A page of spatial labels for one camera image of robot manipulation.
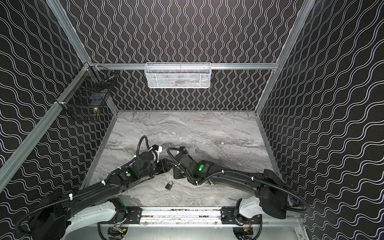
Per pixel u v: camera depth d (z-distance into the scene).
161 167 0.70
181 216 0.76
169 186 0.84
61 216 0.40
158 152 0.73
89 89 0.96
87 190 0.49
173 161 0.57
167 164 0.73
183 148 0.70
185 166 0.58
